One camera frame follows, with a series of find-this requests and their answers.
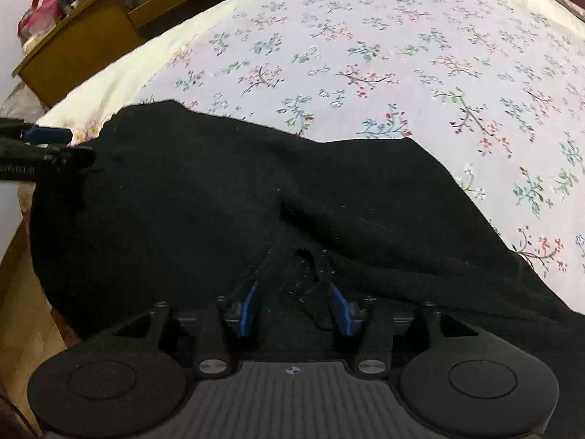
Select black pants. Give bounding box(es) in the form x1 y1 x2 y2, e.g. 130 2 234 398
29 99 585 439

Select wooden side cabinet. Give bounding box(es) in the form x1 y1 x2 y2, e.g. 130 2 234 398
12 0 224 107

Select pink floral cloth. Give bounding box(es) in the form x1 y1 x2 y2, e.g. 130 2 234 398
17 0 106 40

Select pink yellow cartoon blanket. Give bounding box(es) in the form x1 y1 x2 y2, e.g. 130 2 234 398
15 0 585 220

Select white floral bed sheet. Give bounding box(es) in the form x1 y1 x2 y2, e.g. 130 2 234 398
132 0 585 316

